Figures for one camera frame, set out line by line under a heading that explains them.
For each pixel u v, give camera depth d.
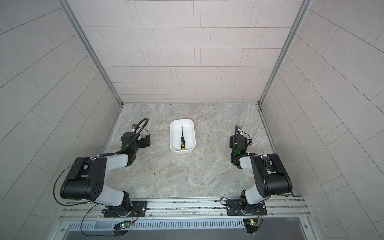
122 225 0.65
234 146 0.71
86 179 0.44
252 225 0.68
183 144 0.91
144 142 0.83
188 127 1.02
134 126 0.79
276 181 0.43
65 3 0.70
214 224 0.68
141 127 0.66
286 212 0.72
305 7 0.71
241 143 0.73
